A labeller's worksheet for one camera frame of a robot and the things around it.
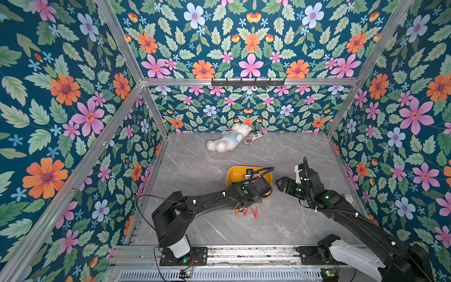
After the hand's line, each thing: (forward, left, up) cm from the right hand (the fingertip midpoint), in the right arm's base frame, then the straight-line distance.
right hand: (282, 183), depth 81 cm
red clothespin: (-9, +17, -13) cm, 24 cm away
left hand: (-3, +11, -4) cm, 12 cm away
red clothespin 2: (-10, +12, -14) cm, 20 cm away
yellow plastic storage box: (+13, +21, -12) cm, 28 cm away
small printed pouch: (+40, +13, -9) cm, 43 cm away
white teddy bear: (+33, +27, -5) cm, 43 cm away
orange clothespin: (-10, +21, -12) cm, 26 cm away
